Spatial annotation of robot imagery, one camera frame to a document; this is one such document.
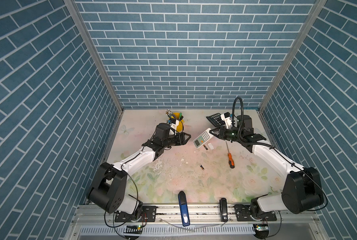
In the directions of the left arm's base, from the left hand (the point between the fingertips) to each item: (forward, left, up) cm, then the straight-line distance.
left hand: (188, 136), depth 83 cm
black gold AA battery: (+3, -13, -17) cm, 22 cm away
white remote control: (-2, -8, 0) cm, 8 cm away
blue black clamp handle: (-37, +2, -13) cm, 40 cm away
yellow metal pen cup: (+17, +5, -10) cm, 21 cm away
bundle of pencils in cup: (+19, +11, -2) cm, 22 cm away
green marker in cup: (+22, +4, -6) cm, 23 cm away
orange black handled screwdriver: (-7, -27, -15) cm, 32 cm away
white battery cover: (+4, -16, -17) cm, 23 cm away
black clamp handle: (-34, -17, -14) cm, 40 cm away
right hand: (+1, -12, +4) cm, 12 cm away
